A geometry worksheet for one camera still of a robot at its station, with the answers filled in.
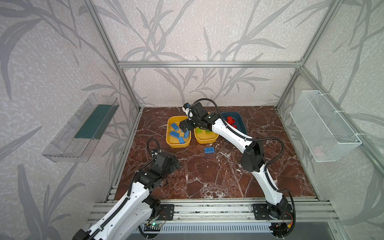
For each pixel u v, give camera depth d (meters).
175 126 1.05
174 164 0.72
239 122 1.09
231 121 1.08
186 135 1.01
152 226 0.71
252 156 0.56
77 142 0.63
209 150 0.94
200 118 0.69
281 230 0.73
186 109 0.80
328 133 0.63
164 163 0.60
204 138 0.97
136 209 0.59
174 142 0.99
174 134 1.02
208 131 0.68
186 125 0.79
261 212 0.73
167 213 0.73
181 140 0.99
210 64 0.96
